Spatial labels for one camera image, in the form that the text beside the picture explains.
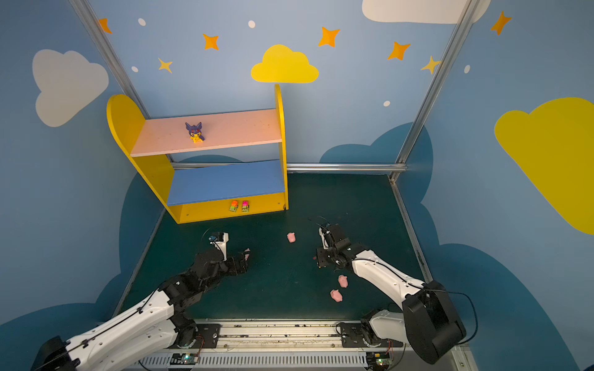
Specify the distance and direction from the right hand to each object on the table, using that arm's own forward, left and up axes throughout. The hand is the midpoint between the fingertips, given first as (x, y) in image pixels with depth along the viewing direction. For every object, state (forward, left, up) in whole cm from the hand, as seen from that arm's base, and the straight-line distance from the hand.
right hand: (322, 250), depth 87 cm
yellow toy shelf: (+42, +48, +3) cm, 65 cm away
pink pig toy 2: (-9, -8, -6) cm, 14 cm away
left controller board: (-36, +42, -6) cm, 56 cm away
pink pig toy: (+8, +13, -6) cm, 16 cm away
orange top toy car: (+22, +40, -3) cm, 46 cm away
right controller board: (-33, -18, -7) cm, 38 cm away
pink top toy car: (+22, +35, -3) cm, 41 cm away
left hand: (-6, +28, +5) cm, 29 cm away
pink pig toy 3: (-15, -5, -6) cm, 16 cm away
